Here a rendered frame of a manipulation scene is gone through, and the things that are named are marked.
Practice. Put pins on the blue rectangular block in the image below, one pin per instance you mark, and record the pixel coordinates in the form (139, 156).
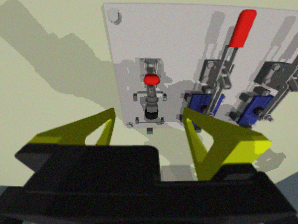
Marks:
(198, 99)
(245, 111)

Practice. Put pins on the red-handled toggle clamp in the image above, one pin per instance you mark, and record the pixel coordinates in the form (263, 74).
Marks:
(211, 69)

